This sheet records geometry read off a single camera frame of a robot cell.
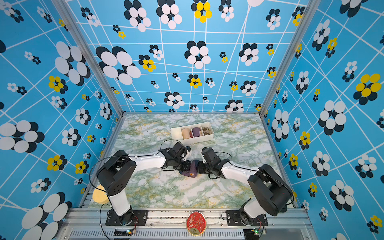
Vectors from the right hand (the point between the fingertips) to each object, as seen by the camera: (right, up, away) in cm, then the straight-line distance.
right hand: (197, 168), depth 89 cm
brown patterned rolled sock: (+7, +22, +14) cm, 27 cm away
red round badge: (-1, -20, -19) cm, 28 cm away
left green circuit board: (-37, -27, -17) cm, 48 cm away
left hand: (-3, -1, +1) cm, 3 cm away
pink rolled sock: (-7, +20, +12) cm, 25 cm away
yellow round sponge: (-51, -12, -10) cm, 54 cm away
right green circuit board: (+28, -25, -18) cm, 42 cm away
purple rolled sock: (-1, +22, +15) cm, 26 cm away
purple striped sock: (-2, 0, -2) cm, 3 cm away
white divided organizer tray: (-15, +20, +18) cm, 31 cm away
